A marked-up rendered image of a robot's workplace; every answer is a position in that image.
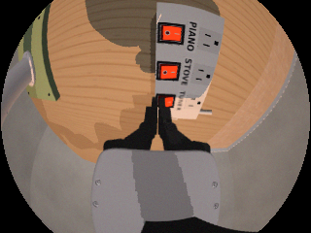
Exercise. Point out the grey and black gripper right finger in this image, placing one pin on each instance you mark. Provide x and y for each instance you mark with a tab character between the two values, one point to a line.
172	138

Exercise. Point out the grey power strip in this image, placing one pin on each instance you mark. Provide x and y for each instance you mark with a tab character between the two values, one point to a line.
187	47

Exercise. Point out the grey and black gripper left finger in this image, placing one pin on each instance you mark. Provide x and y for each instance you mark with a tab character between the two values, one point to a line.
140	139

